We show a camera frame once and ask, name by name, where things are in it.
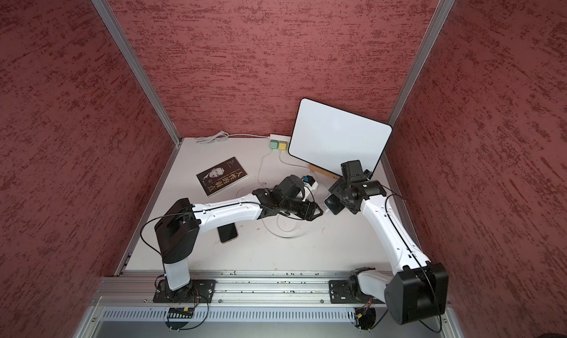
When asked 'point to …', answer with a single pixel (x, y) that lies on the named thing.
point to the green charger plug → (274, 144)
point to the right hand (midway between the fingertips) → (338, 197)
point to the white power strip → (279, 138)
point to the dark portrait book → (221, 176)
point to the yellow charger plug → (283, 145)
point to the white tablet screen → (326, 136)
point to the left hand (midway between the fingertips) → (315, 213)
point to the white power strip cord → (221, 136)
